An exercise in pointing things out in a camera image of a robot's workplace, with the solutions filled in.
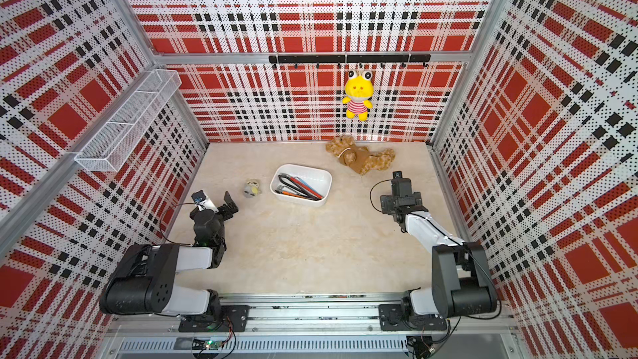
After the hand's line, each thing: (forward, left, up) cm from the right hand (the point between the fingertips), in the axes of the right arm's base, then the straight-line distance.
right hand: (403, 197), depth 92 cm
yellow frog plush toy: (+31, +16, +26) cm, 44 cm away
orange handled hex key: (+6, +45, -7) cm, 46 cm away
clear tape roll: (+7, +60, -3) cm, 60 cm away
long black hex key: (+14, +49, -4) cm, 51 cm away
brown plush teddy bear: (+19, +15, +1) cm, 24 cm away
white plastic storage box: (+14, +33, -9) cm, 37 cm away
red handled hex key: (+10, +38, -8) cm, 40 cm away
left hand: (0, +68, +3) cm, 68 cm away
